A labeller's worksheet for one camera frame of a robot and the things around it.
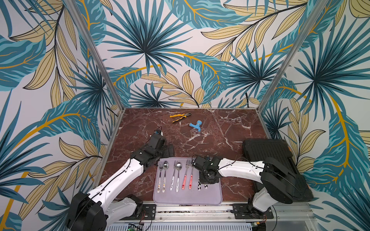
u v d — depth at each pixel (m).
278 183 0.44
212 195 0.78
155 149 0.60
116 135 1.04
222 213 0.73
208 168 0.63
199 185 0.82
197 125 1.07
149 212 0.73
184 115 1.13
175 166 0.88
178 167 0.88
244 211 0.73
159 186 0.80
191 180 0.83
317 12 0.70
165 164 0.88
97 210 0.37
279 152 0.88
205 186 0.81
